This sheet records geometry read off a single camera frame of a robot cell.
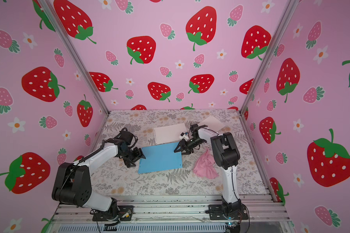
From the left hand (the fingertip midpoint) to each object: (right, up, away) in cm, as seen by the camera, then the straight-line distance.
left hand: (143, 159), depth 88 cm
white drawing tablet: (+14, +15, +22) cm, 30 cm away
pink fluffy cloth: (+38, -5, 0) cm, 39 cm away
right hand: (+23, +3, +3) cm, 23 cm away
